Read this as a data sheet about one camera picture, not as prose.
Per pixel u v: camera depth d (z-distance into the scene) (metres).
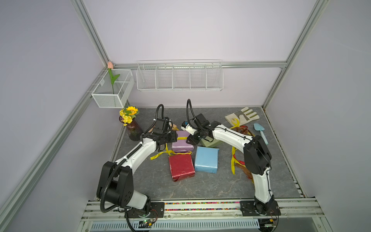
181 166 0.82
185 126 0.82
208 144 0.92
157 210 0.74
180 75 0.98
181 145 0.89
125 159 0.47
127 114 0.84
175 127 1.01
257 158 0.52
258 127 1.05
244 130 1.05
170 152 0.93
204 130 0.68
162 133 0.67
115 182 0.43
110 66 0.89
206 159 0.85
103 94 0.76
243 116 1.15
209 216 0.74
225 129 0.63
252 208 0.74
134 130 0.97
